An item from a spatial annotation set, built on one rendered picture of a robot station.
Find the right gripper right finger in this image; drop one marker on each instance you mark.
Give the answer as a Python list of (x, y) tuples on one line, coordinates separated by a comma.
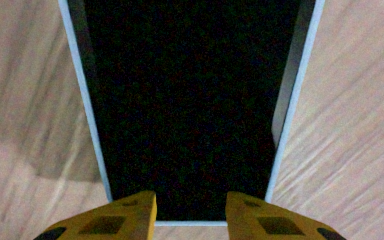
[(248, 218)]

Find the black smartphone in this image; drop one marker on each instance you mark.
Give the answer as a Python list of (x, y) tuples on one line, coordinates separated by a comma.
[(190, 96)]

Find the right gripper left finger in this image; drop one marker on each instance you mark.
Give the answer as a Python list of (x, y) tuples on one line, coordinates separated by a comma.
[(134, 215)]

